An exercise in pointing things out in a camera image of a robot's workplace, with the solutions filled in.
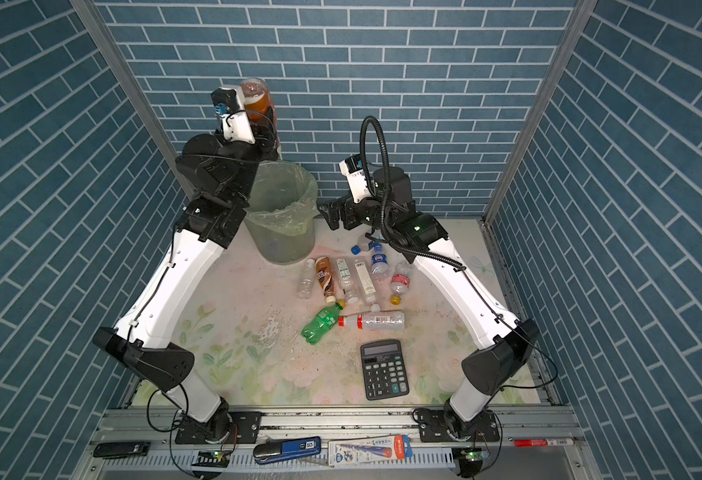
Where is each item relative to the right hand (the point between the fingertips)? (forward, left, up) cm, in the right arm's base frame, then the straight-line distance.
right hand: (330, 195), depth 68 cm
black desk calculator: (-25, -15, -41) cm, 50 cm away
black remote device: (-49, +47, -40) cm, 79 cm away
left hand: (+4, +12, +18) cm, 22 cm away
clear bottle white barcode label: (+2, -7, -36) cm, 37 cm away
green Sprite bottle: (-14, +4, -36) cm, 39 cm away
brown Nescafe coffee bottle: (+2, +6, -37) cm, 37 cm away
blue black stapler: (-46, +9, -36) cm, 59 cm away
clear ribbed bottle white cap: (+3, +13, -41) cm, 43 cm away
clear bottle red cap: (-12, -15, -36) cm, 41 cm away
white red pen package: (-44, -11, -40) cm, 60 cm away
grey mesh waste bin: (+10, +22, -33) cm, 41 cm away
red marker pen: (-39, -54, -41) cm, 78 cm away
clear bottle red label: (+2, -19, -37) cm, 41 cm away
